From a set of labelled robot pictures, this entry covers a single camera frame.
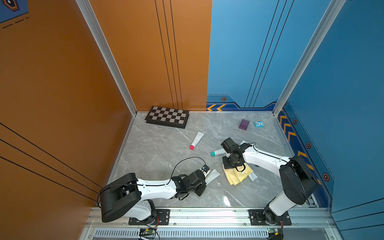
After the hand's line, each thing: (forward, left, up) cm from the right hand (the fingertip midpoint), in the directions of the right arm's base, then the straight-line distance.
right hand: (226, 164), depth 90 cm
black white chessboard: (+37, +39, +3) cm, 54 cm away
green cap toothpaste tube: (+7, +4, +2) cm, 9 cm away
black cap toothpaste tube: (-6, +9, -1) cm, 11 cm away
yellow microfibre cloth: (-8, -4, +1) cm, 9 cm away
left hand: (-10, +13, -1) cm, 16 cm away
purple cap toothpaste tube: (-6, -15, -1) cm, 16 cm away
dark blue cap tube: (+18, -14, -2) cm, 22 cm away
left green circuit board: (-33, +42, -4) cm, 53 cm away
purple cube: (+30, -16, +2) cm, 34 cm away
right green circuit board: (-32, -19, -5) cm, 38 cm away
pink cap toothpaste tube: (+20, +17, 0) cm, 26 cm away
